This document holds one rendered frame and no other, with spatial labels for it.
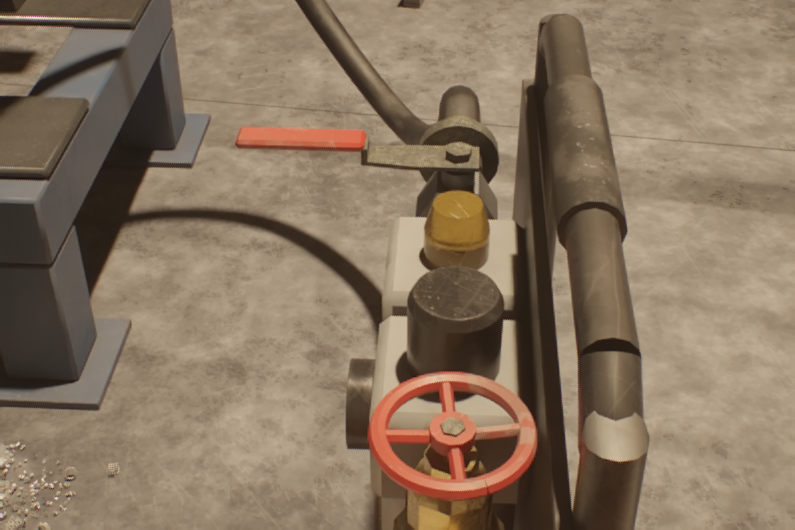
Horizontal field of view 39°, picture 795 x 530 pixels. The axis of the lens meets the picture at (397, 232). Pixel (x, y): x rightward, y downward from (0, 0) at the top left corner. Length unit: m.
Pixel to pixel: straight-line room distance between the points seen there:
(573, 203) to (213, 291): 0.91
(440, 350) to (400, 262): 0.11
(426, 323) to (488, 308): 0.03
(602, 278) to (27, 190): 0.77
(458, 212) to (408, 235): 0.05
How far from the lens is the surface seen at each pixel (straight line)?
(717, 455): 1.21
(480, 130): 0.79
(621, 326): 0.45
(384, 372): 0.58
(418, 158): 0.72
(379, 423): 0.49
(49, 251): 1.17
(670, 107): 1.79
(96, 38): 1.43
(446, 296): 0.55
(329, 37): 1.29
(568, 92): 0.59
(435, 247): 0.63
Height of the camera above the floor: 0.85
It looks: 36 degrees down
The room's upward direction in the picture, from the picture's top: straight up
